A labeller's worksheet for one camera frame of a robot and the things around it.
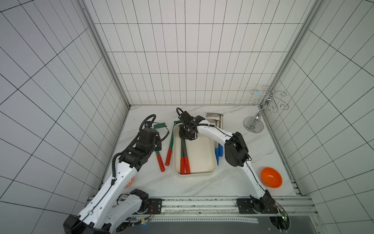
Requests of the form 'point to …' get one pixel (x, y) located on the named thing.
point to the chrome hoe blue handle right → (221, 116)
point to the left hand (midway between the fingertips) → (154, 142)
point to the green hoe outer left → (159, 158)
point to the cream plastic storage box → (201, 151)
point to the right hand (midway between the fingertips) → (182, 132)
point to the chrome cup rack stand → (265, 98)
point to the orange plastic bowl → (271, 177)
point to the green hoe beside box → (168, 158)
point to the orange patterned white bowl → (131, 182)
